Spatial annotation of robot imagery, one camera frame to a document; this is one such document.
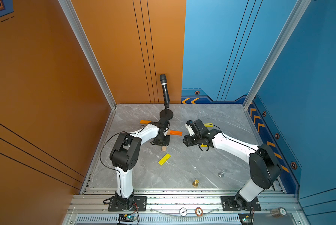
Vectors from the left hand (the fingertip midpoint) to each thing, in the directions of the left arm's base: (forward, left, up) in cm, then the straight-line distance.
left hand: (167, 142), depth 97 cm
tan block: (+7, -1, 0) cm, 7 cm away
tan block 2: (-5, +2, 0) cm, 5 cm away
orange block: (+19, +19, -2) cm, 27 cm away
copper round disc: (-40, -18, 0) cm, 44 cm away
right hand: (-3, -13, +8) cm, 16 cm away
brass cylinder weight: (-27, -17, +3) cm, 32 cm away
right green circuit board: (-42, -42, -2) cm, 60 cm away
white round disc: (-40, -10, 0) cm, 41 cm away
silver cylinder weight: (-22, -33, +3) cm, 39 cm away
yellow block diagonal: (-12, +1, 0) cm, 12 cm away
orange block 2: (+8, -6, 0) cm, 10 cm away
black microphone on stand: (+25, +2, +1) cm, 25 cm away
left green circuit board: (-43, +19, -2) cm, 47 cm away
